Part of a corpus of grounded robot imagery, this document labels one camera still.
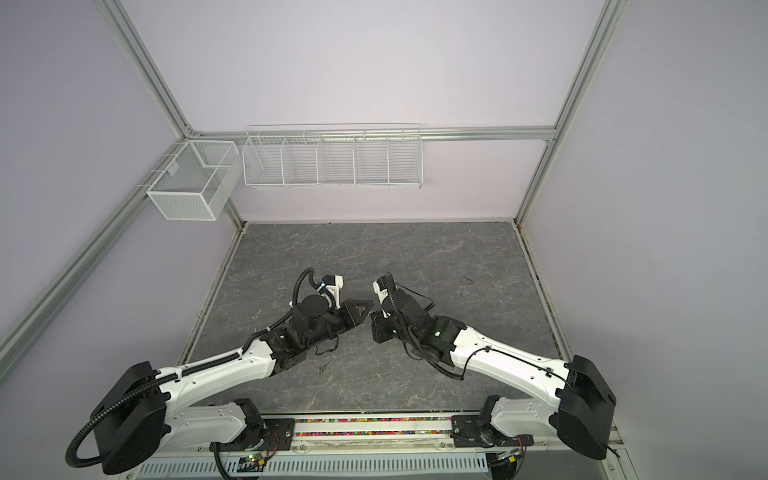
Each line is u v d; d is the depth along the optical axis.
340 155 0.98
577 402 0.39
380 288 0.68
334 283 0.74
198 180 1.02
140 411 0.41
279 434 0.74
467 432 0.74
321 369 0.84
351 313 0.68
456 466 0.71
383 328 0.67
